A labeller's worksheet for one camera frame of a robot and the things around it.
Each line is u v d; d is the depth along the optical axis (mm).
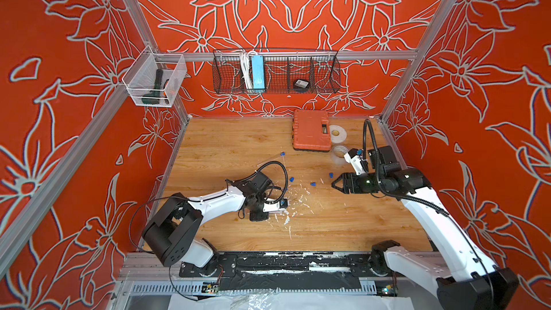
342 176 658
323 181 948
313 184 941
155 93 811
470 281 362
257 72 898
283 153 1036
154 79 878
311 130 1076
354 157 673
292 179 949
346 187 646
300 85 953
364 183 621
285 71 976
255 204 725
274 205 748
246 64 879
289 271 727
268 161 743
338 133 1107
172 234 427
